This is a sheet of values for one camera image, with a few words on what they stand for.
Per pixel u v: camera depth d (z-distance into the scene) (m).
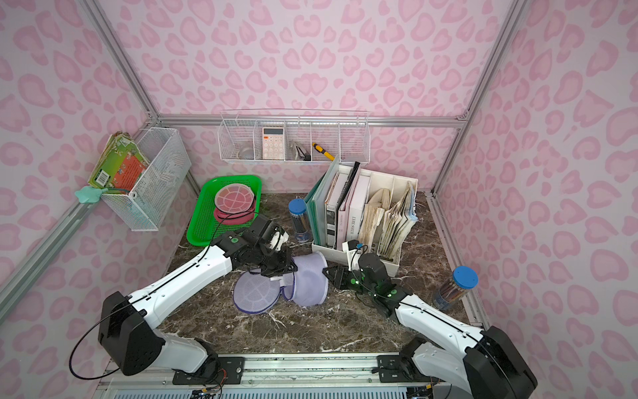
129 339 0.40
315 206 0.77
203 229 1.04
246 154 0.95
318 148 0.98
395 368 0.72
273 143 0.95
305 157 0.91
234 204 1.11
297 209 0.88
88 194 0.63
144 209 0.74
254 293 0.87
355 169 0.86
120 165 0.72
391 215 0.80
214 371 0.68
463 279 0.70
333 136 1.02
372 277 0.62
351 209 0.81
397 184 0.89
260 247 0.64
